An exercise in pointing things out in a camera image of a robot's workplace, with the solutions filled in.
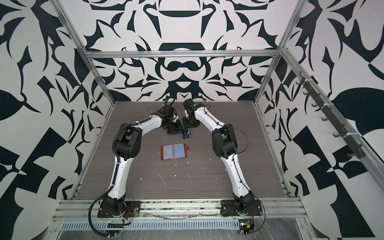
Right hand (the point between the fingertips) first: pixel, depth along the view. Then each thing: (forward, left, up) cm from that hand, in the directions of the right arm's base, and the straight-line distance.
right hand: (189, 124), depth 100 cm
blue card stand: (-6, +3, -5) cm, 8 cm away
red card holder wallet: (-17, +9, -5) cm, 20 cm away
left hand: (-1, +3, -2) cm, 4 cm away
